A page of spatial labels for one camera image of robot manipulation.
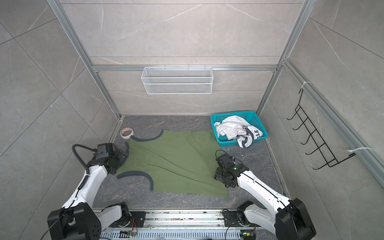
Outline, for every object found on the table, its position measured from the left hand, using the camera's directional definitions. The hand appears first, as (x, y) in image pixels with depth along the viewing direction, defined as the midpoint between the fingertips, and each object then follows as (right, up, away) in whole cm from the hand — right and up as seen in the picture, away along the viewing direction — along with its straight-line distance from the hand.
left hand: (121, 155), depth 85 cm
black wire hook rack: (+99, +11, -18) cm, 101 cm away
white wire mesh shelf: (+40, +49, +17) cm, 66 cm away
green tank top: (+35, -6, +8) cm, 36 cm away
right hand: (+58, -12, -1) cm, 59 cm away
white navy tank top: (+70, +17, +19) cm, 75 cm away
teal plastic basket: (+85, +23, +24) cm, 91 cm away
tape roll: (-9, +12, +25) cm, 29 cm away
